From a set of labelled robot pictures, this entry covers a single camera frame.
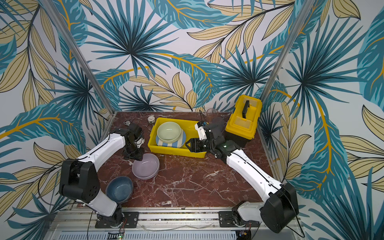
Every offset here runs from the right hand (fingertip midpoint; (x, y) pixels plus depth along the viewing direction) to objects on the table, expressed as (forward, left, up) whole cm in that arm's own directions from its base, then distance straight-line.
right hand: (188, 144), depth 79 cm
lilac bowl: (-5, +25, -16) cm, 30 cm away
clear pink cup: (+43, -20, -21) cm, 52 cm away
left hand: (-1, +30, -10) cm, 31 cm away
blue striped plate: (+10, +7, -14) cm, 18 cm away
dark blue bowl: (-15, +39, -17) cm, 45 cm away
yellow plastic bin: (+26, +1, -17) cm, 31 cm away
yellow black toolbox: (+13, -32, -4) cm, 35 cm away
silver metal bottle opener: (+32, +45, -16) cm, 57 cm away
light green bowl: (+20, +13, -14) cm, 27 cm away
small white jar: (+35, +28, -17) cm, 48 cm away
